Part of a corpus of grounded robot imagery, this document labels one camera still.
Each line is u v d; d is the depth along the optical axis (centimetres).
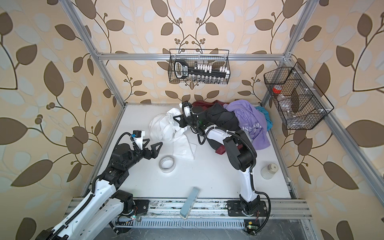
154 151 69
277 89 88
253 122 101
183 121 81
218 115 104
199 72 84
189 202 76
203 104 121
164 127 93
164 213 74
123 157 59
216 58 91
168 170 85
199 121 75
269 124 103
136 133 66
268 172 79
